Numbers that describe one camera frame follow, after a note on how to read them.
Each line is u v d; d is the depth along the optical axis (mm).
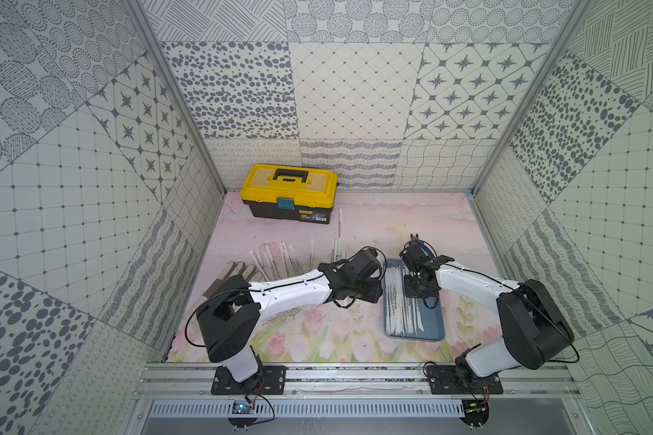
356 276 632
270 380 735
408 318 841
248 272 953
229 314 462
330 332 835
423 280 662
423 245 1014
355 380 762
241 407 716
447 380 742
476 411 727
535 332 440
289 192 975
